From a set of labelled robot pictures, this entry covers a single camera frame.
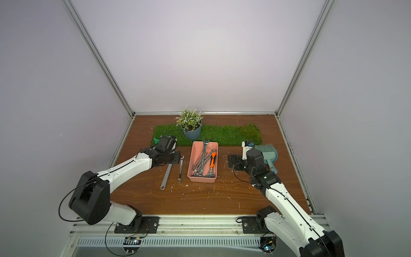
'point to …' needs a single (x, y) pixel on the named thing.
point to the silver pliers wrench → (205, 143)
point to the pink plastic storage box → (196, 149)
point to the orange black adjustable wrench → (211, 174)
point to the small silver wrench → (180, 180)
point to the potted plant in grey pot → (190, 120)
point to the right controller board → (268, 244)
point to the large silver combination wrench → (163, 185)
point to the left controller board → (131, 244)
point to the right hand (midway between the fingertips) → (236, 153)
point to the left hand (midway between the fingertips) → (180, 156)
